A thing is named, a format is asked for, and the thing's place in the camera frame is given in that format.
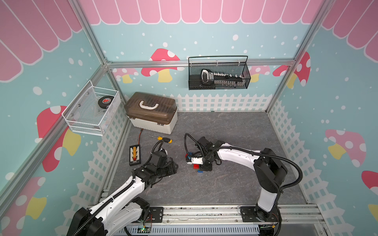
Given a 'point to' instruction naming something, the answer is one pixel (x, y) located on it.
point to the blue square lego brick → (199, 171)
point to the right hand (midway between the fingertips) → (201, 165)
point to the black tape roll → (105, 101)
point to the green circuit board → (143, 230)
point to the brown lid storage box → (151, 111)
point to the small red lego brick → (196, 166)
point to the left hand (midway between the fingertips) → (174, 170)
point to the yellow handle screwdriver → (166, 139)
